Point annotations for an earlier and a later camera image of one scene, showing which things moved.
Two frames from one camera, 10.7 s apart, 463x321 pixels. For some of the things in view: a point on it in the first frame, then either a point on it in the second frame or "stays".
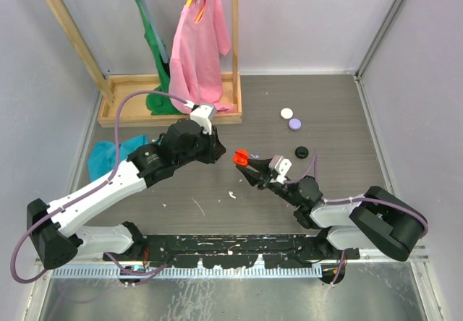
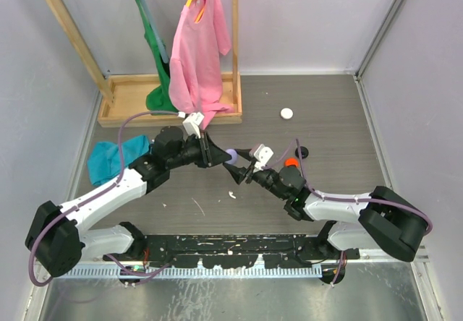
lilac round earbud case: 294,123 → 234,155
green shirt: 157,104 stays
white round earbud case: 286,113 stays
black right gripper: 262,176 → 239,173
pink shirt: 200,37 stays
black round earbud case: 302,152 stays
